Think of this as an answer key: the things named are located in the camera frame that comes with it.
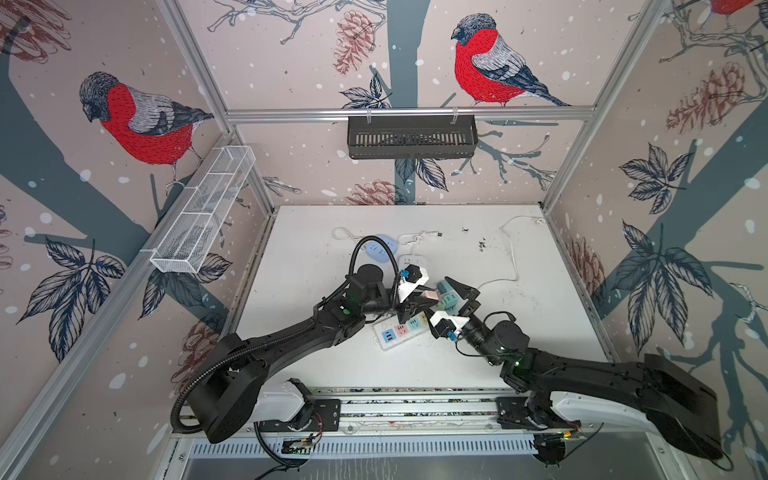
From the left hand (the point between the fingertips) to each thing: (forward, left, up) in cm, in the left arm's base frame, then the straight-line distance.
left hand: (432, 297), depth 71 cm
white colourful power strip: (-1, +10, -19) cm, 22 cm away
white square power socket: (+24, +5, -18) cm, 31 cm away
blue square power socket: (+28, +16, -19) cm, 37 cm away
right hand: (+2, -2, 0) cm, 2 cm away
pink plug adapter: (+1, +1, 0) cm, 1 cm away
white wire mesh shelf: (+23, +62, +9) cm, 66 cm away
